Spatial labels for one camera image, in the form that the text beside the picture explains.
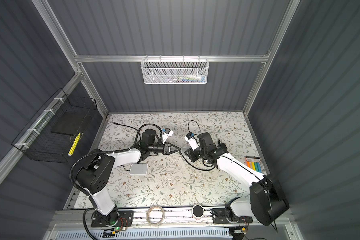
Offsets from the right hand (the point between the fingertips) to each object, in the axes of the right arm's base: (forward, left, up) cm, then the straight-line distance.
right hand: (188, 152), depth 84 cm
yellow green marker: (-5, +54, +17) cm, 57 cm away
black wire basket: (0, +66, +19) cm, 69 cm away
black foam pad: (+8, +62, +18) cm, 65 cm away
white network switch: (-5, +30, -10) cm, 32 cm away
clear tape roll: (-29, +21, -10) cm, 37 cm away
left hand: (+1, +5, +1) cm, 5 cm away
